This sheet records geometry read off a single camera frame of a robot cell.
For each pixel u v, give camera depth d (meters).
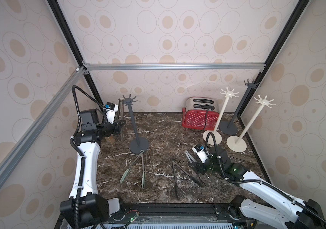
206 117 0.97
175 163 0.90
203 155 0.69
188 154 0.94
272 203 0.47
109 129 0.63
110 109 0.62
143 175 0.85
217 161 0.58
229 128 1.10
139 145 1.00
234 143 1.01
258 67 0.92
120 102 0.69
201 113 0.97
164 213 0.77
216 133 1.05
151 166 0.90
